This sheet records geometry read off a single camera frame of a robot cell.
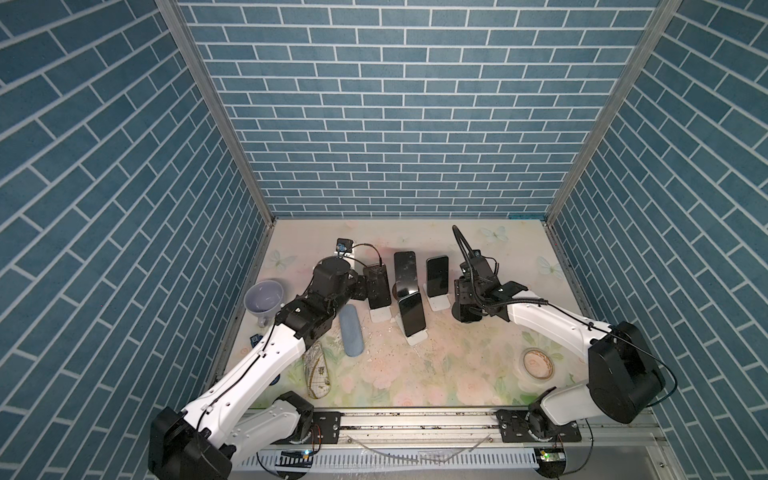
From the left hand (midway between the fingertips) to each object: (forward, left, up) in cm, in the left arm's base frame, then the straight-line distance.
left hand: (364, 269), depth 77 cm
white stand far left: (-2, -4, -23) cm, 23 cm away
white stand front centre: (-10, -15, -22) cm, 28 cm away
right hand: (+4, -30, -12) cm, 32 cm away
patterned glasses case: (-21, +13, -20) cm, 32 cm away
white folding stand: (+2, -23, -22) cm, 32 cm away
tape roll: (-18, -49, -23) cm, 57 cm away
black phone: (+8, -12, -14) cm, 20 cm away
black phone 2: (+5, -21, -12) cm, 25 cm away
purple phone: (-8, -4, +4) cm, 10 cm away
